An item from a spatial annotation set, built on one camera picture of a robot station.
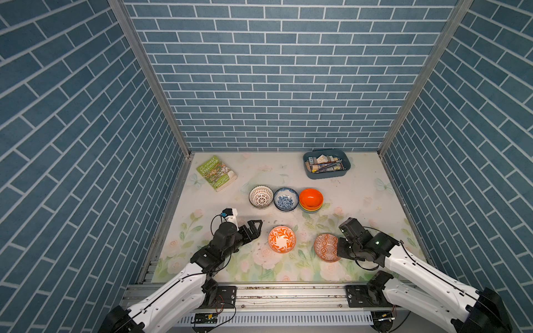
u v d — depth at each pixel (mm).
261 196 989
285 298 754
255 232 724
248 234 720
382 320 706
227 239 618
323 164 1120
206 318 717
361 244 609
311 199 970
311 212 945
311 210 937
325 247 845
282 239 867
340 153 1163
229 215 739
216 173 1081
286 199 970
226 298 727
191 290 534
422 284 483
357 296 736
